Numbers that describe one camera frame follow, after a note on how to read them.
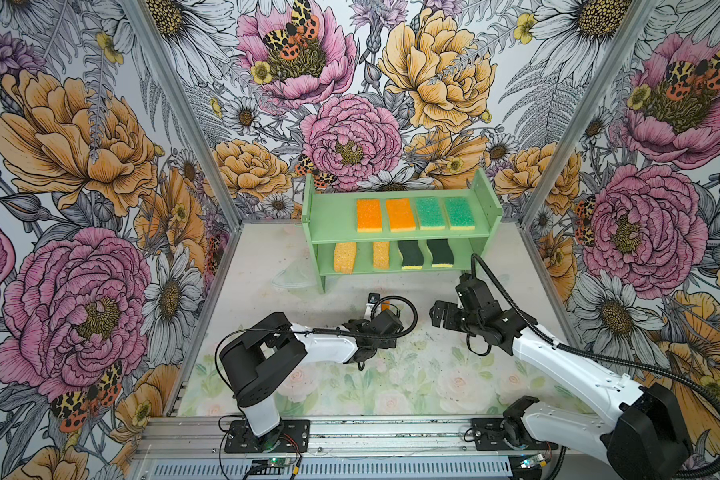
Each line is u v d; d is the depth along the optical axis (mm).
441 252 941
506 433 678
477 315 623
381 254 932
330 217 852
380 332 696
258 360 479
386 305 812
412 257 920
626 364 442
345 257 917
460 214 839
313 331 537
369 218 824
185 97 872
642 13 714
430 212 845
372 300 814
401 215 836
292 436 735
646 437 392
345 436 760
